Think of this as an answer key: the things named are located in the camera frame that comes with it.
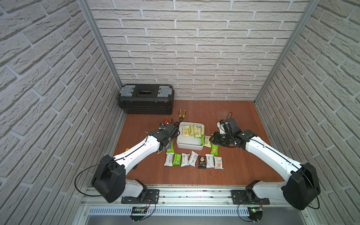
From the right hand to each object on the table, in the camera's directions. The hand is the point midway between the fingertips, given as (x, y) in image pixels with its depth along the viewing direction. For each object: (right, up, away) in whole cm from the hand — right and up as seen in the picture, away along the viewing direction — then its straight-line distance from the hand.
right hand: (212, 139), depth 82 cm
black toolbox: (-45, +26, +16) cm, 54 cm away
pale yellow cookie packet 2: (-2, -3, +10) cm, 10 cm away
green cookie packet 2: (-25, -8, +8) cm, 28 cm away
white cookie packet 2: (-17, -12, +5) cm, 21 cm away
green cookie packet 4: (-22, -13, +4) cm, 26 cm away
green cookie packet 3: (+3, -8, +8) cm, 12 cm away
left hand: (-29, -2, +2) cm, 29 cm away
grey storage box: (-14, -4, +11) cm, 18 cm away
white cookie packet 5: (+4, -15, +3) cm, 16 cm away
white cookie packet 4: (-1, -14, +3) cm, 14 cm away
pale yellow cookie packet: (-12, +3, +15) cm, 20 cm away
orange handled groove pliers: (-31, +10, +22) cm, 40 cm away
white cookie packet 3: (-12, -13, +5) cm, 18 cm away
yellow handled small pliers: (-20, +12, +25) cm, 34 cm away
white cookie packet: (-27, -14, +3) cm, 30 cm away
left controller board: (-42, -36, -9) cm, 56 cm away
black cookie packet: (-6, -15, +3) cm, 16 cm away
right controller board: (+20, -36, -12) cm, 43 cm away
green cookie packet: (-5, -2, +10) cm, 11 cm away
